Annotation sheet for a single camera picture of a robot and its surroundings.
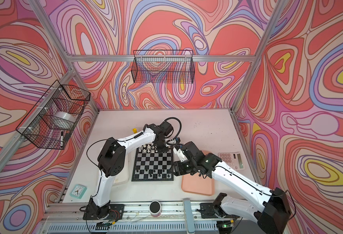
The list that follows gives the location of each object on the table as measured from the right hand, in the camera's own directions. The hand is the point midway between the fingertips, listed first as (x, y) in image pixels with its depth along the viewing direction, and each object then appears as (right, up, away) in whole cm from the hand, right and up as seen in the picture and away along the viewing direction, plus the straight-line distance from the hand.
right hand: (175, 173), depth 74 cm
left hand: (-6, +10, +19) cm, 22 cm away
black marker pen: (-57, +18, -2) cm, 60 cm away
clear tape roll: (-57, +30, 0) cm, 64 cm away
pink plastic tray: (+13, -10, +10) cm, 19 cm away
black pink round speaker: (-10, -16, -3) cm, 20 cm away
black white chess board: (-16, 0, +14) cm, 21 cm away
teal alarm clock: (-53, -11, +5) cm, 54 cm away
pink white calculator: (+37, +3, +15) cm, 40 cm away
